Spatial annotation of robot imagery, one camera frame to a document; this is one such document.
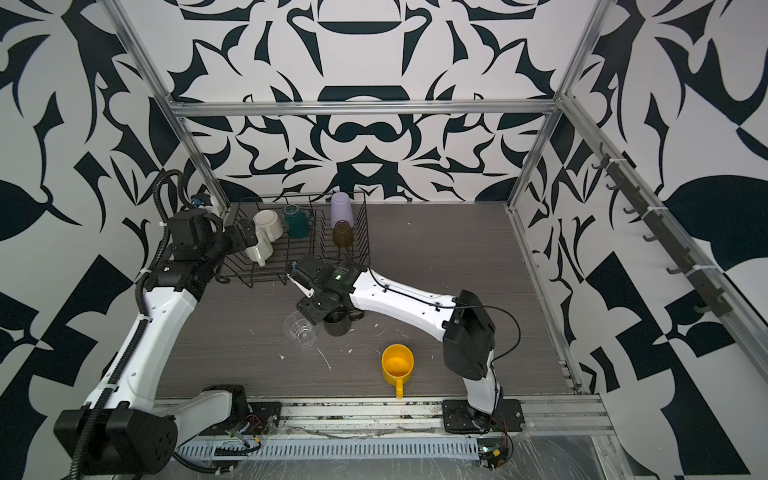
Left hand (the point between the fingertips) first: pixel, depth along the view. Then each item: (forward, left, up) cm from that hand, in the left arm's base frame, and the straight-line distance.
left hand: (230, 222), depth 76 cm
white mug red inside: (+17, -1, -19) cm, 26 cm away
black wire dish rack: (+10, -17, -22) cm, 30 cm away
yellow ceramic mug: (-27, -41, -29) cm, 57 cm away
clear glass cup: (-17, -14, -28) cm, 36 cm away
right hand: (-15, -19, -14) cm, 28 cm away
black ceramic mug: (-19, -25, -20) cm, 37 cm away
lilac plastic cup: (+20, -25, -17) cm, 36 cm away
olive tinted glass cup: (+13, -25, -21) cm, 35 cm away
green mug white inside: (+18, -10, -20) cm, 28 cm away
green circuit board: (-48, -62, -30) cm, 84 cm away
